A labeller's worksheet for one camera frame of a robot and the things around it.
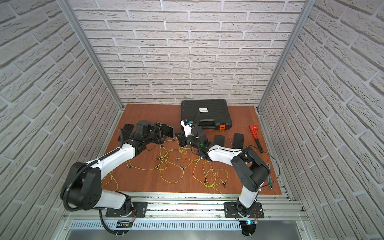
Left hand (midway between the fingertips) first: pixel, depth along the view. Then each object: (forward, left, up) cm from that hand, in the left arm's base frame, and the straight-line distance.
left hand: (170, 125), depth 85 cm
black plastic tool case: (+21, -26, -12) cm, 36 cm away
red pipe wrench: (+9, -57, -15) cm, 60 cm away
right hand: (-4, -4, -3) cm, 6 cm away
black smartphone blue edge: (+2, -46, -21) cm, 51 cm away
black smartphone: (+1, -32, -18) cm, 37 cm away
